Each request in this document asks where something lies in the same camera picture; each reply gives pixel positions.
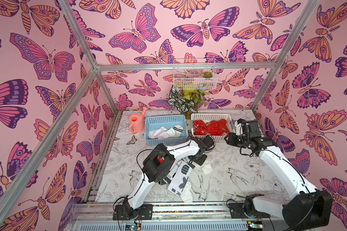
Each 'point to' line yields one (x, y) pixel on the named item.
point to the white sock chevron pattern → (178, 175)
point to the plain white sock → (160, 133)
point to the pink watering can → (137, 121)
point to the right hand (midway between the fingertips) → (229, 137)
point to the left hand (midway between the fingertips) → (200, 160)
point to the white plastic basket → (217, 125)
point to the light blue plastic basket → (168, 129)
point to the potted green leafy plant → (186, 101)
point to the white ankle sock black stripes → (206, 166)
